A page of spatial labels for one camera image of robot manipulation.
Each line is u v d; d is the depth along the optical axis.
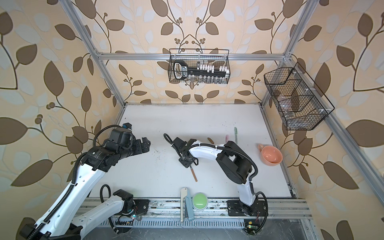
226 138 1.02
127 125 0.64
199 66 0.81
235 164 0.49
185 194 0.75
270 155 0.91
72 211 0.39
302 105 0.73
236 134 1.02
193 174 0.86
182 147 0.68
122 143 0.53
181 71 0.85
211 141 0.99
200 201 0.75
